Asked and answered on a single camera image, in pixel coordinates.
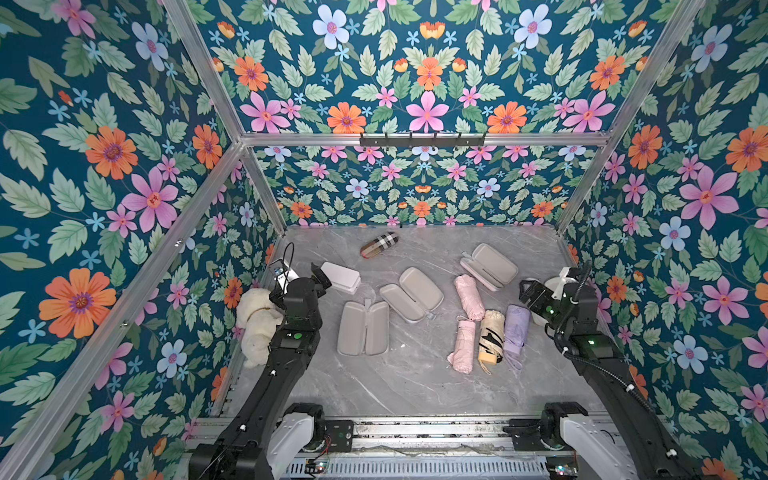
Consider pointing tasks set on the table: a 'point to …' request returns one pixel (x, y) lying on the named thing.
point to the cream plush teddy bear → (257, 317)
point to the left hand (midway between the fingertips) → (303, 270)
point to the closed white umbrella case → (342, 278)
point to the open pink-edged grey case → (490, 266)
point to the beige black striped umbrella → (491, 337)
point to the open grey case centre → (413, 296)
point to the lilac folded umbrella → (517, 323)
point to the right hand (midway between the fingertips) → (538, 283)
